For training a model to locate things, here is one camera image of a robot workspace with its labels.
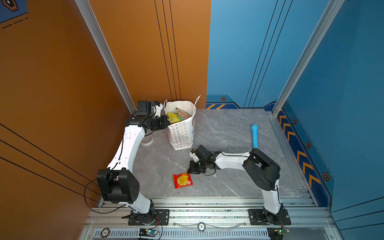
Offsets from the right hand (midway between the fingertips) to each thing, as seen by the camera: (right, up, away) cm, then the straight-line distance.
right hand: (186, 172), depth 87 cm
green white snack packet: (-2, +34, +3) cm, 34 cm away
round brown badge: (-37, -23, -18) cm, 46 cm away
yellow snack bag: (-7, +33, +2) cm, 34 cm away
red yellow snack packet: (-2, -3, -2) cm, 5 cm away
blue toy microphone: (+47, +22, +16) cm, 54 cm away
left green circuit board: (-17, -23, -16) cm, 33 cm away
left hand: (-9, +30, -5) cm, 32 cm away
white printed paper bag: (-2, +24, -1) cm, 24 cm away
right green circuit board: (+44, -23, -17) cm, 53 cm away
